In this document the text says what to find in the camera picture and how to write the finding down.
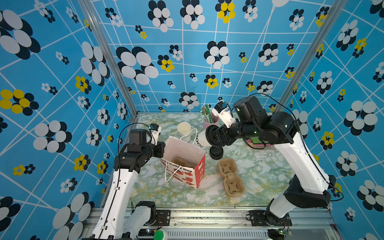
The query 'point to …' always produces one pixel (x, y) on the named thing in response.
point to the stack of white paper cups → (183, 128)
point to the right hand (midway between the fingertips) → (215, 133)
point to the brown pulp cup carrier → (233, 185)
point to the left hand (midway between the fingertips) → (164, 143)
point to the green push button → (158, 235)
